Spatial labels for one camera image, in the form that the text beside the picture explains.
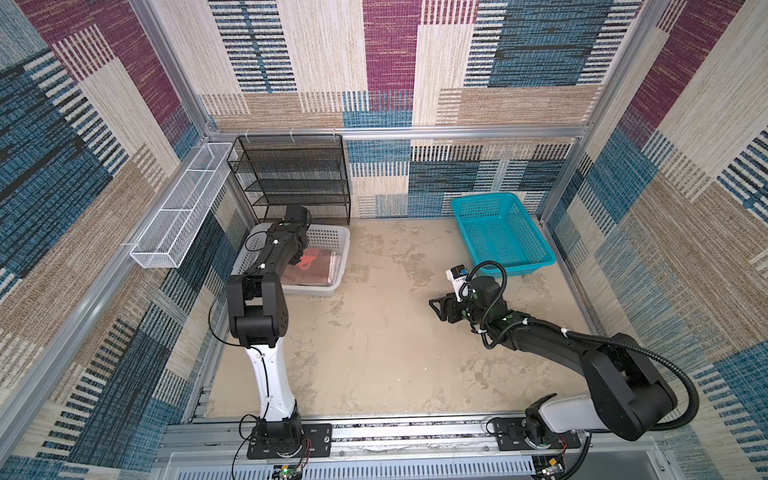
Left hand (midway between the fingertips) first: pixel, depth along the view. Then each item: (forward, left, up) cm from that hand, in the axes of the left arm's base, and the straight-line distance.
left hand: (273, 249), depth 95 cm
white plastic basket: (+12, -13, -7) cm, 19 cm away
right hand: (-17, -51, -5) cm, 54 cm away
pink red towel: (-2, -12, -7) cm, 14 cm away
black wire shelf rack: (+28, +2, +9) cm, 29 cm away
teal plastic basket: (+17, -78, -10) cm, 80 cm away
